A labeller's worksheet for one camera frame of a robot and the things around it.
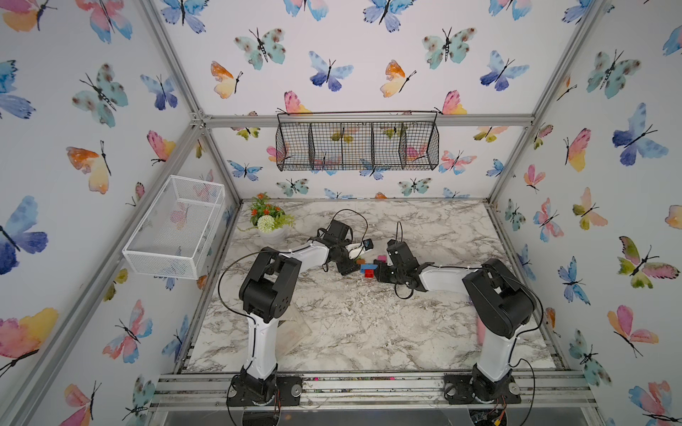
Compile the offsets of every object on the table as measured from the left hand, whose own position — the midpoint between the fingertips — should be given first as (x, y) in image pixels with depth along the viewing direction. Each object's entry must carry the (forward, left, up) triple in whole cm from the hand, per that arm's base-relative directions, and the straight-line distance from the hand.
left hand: (357, 253), depth 100 cm
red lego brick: (-8, -4, -1) cm, 9 cm away
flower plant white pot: (+5, +30, +13) cm, 33 cm away
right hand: (-7, -7, 0) cm, 10 cm away
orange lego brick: (-3, -1, -1) cm, 3 cm away
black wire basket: (+31, -1, +28) cm, 42 cm away
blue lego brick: (-6, -4, +1) cm, 7 cm away
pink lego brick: (-4, -9, +3) cm, 10 cm away
